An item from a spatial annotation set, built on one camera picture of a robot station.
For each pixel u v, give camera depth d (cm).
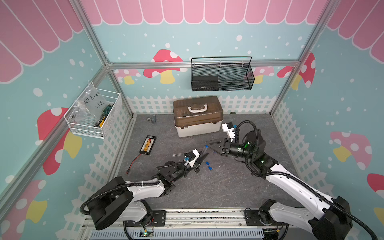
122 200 43
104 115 73
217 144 62
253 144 51
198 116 92
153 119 116
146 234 72
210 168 92
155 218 76
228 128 64
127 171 91
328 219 38
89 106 70
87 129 64
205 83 89
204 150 66
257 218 73
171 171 59
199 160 66
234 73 95
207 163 94
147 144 100
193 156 60
